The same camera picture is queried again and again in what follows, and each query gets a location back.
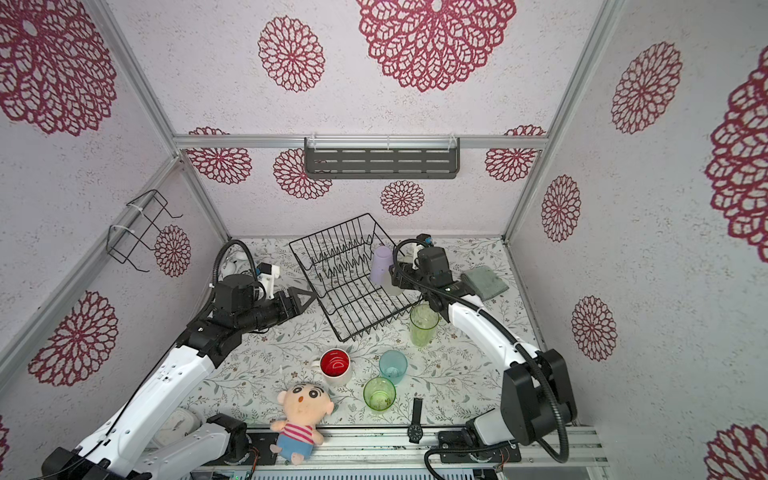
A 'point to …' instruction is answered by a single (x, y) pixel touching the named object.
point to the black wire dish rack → (335, 264)
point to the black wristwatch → (415, 430)
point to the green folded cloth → (485, 281)
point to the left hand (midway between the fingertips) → (309, 303)
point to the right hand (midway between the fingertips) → (400, 264)
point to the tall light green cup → (423, 325)
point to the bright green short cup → (379, 393)
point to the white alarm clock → (235, 261)
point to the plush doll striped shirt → (305, 404)
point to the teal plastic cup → (393, 364)
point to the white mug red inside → (334, 365)
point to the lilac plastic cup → (382, 259)
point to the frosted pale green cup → (389, 287)
